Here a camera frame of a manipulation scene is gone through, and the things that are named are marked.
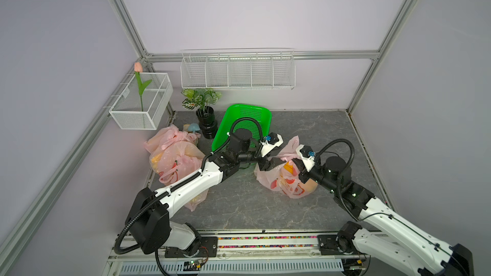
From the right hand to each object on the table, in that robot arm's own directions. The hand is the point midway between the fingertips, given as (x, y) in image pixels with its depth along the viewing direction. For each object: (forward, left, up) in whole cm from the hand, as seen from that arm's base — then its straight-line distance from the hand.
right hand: (293, 154), depth 73 cm
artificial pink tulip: (+29, +65, +10) cm, 72 cm away
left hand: (-1, +4, +2) cm, 5 cm away
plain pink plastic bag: (-8, +3, -2) cm, 9 cm away
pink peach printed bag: (+5, +51, -9) cm, 52 cm away
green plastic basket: (+38, +9, -19) cm, 44 cm away
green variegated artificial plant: (+30, +40, +3) cm, 50 cm away
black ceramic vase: (+27, +40, -10) cm, 49 cm away
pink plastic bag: (+18, +53, -6) cm, 57 cm away
